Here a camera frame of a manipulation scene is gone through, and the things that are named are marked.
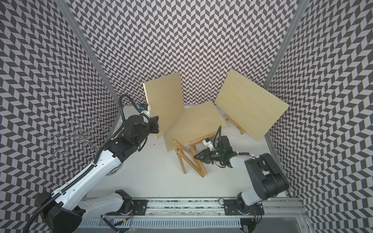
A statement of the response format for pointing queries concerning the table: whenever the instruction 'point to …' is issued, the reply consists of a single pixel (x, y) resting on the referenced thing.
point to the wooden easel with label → (239, 128)
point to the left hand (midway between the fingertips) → (156, 118)
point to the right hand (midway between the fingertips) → (195, 160)
